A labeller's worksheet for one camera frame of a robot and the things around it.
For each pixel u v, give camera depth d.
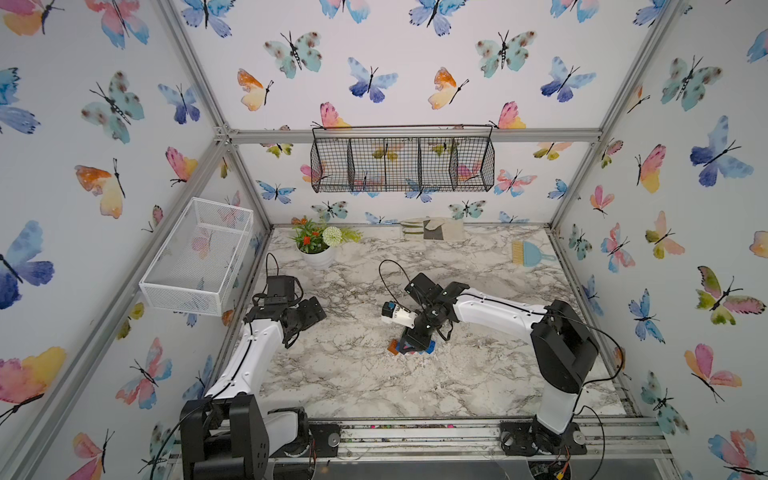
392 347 0.82
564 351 0.47
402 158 0.98
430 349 0.79
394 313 0.76
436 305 0.66
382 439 0.76
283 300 0.66
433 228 1.19
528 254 1.11
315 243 0.96
